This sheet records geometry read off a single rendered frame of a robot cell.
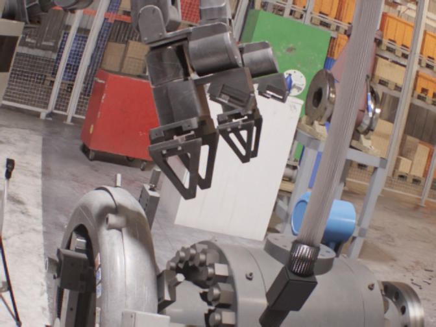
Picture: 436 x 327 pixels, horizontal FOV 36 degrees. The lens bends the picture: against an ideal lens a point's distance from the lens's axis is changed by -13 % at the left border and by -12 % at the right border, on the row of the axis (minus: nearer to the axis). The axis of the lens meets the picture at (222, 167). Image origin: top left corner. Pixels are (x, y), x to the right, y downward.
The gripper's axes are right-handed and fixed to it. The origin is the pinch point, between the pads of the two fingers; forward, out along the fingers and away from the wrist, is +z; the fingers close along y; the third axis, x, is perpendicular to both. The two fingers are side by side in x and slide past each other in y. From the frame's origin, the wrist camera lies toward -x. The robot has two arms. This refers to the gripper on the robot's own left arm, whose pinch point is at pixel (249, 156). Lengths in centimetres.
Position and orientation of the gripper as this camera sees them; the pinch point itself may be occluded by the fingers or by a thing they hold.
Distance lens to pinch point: 146.9
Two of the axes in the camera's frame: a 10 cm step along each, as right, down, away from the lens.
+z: 2.4, 9.7, 0.6
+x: -9.5, 2.3, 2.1
